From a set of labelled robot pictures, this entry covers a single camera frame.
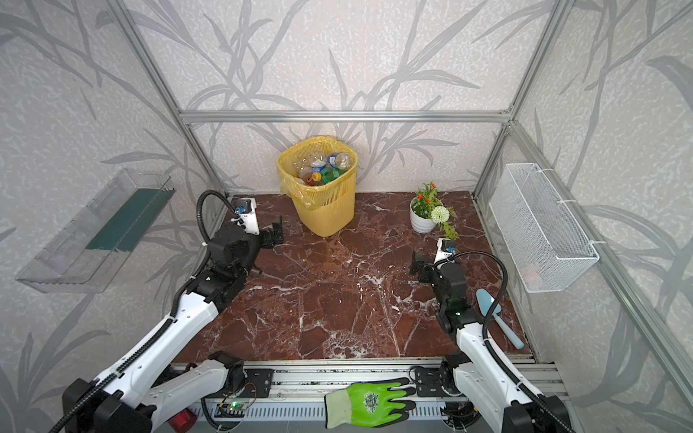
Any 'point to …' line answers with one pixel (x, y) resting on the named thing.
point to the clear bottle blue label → (341, 161)
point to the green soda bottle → (329, 174)
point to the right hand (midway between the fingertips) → (429, 245)
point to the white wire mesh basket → (545, 246)
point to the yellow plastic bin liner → (305, 195)
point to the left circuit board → (233, 409)
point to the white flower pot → (422, 224)
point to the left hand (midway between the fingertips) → (268, 206)
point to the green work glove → (370, 403)
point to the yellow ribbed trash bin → (326, 212)
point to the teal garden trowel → (485, 302)
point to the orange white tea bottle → (318, 166)
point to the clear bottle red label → (311, 179)
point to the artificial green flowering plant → (428, 205)
